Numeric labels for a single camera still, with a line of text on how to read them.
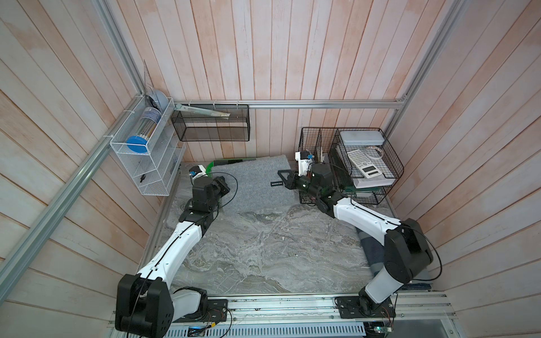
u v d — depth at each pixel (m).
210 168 0.76
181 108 0.91
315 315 0.73
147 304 0.39
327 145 1.11
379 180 0.88
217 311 0.73
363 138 1.01
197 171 0.70
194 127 1.06
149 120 0.76
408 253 0.45
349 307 0.73
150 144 0.71
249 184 0.80
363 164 0.90
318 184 0.66
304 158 0.73
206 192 0.60
